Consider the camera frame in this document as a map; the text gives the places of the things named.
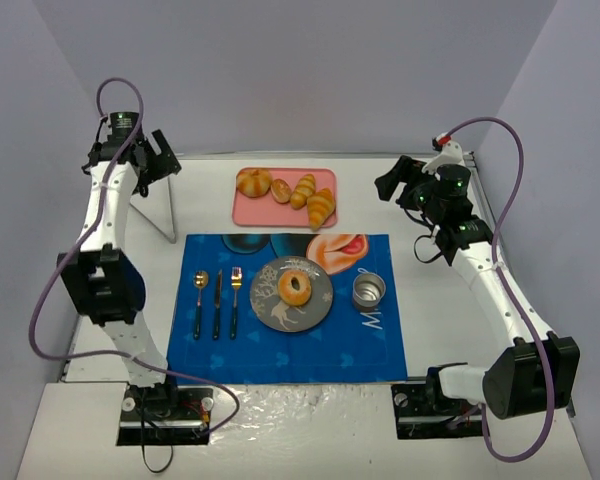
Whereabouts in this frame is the gold knife dark handle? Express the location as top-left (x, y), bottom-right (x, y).
top-left (212, 270), bottom-right (223, 340)

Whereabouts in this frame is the sugared ring donut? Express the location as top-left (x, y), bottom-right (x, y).
top-left (278, 270), bottom-right (312, 307)

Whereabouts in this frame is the small striped croissant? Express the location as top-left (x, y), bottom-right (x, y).
top-left (289, 173), bottom-right (316, 210)

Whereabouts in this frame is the blue cartoon placemat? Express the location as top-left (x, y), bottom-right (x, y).
top-left (167, 233), bottom-right (407, 384)

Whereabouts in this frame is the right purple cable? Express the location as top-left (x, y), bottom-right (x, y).
top-left (444, 116), bottom-right (554, 461)

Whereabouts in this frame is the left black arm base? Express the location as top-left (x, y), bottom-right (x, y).
top-left (116, 386), bottom-right (214, 446)

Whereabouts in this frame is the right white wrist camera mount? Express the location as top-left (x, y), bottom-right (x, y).
top-left (422, 133), bottom-right (464, 174)

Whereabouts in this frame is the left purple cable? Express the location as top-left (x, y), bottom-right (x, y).
top-left (28, 77), bottom-right (241, 436)

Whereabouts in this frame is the gold spoon dark handle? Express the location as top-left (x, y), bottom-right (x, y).
top-left (192, 270), bottom-right (209, 340)

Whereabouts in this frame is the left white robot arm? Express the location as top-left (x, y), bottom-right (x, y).
top-left (57, 111), bottom-right (181, 404)

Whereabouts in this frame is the purple cable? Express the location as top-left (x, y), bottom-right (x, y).
top-left (444, 116), bottom-right (554, 461)
top-left (28, 77), bottom-right (241, 436)

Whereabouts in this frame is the round pumpkin-shaped bun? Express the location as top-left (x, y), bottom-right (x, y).
top-left (236, 168), bottom-right (273, 198)

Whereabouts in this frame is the grey reindeer plate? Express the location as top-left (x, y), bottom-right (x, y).
top-left (249, 256), bottom-right (334, 333)

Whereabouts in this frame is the pink rectangular tray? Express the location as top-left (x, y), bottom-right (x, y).
top-left (231, 167), bottom-right (337, 228)

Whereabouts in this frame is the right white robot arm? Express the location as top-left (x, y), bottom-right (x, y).
top-left (374, 155), bottom-right (580, 419)

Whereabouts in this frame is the large striped croissant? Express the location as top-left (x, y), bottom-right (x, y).
top-left (307, 188), bottom-right (336, 231)

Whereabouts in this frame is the gold fork dark handle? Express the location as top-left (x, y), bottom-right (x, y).
top-left (229, 266), bottom-right (243, 340)

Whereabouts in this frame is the silver metal cup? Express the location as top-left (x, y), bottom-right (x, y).
top-left (352, 272), bottom-right (386, 312)

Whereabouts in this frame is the small sesame bun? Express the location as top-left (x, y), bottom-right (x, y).
top-left (270, 178), bottom-right (292, 204)

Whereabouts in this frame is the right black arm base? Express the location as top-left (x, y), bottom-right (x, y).
top-left (391, 363), bottom-right (482, 440)

